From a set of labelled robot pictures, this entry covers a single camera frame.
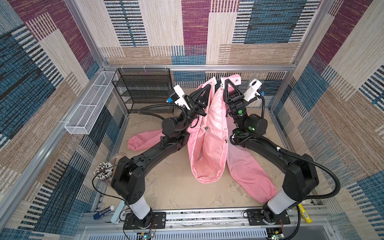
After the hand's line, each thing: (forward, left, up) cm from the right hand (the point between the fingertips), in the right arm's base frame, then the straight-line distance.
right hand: (222, 82), depth 51 cm
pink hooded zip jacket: (-7, +2, -28) cm, 29 cm away
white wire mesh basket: (+24, +76, -37) cm, 87 cm away
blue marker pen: (-27, +55, -54) cm, 82 cm away
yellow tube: (-33, -43, -54) cm, 77 cm away
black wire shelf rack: (+46, +44, -37) cm, 74 cm away
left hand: (-1, +4, 0) cm, 4 cm away
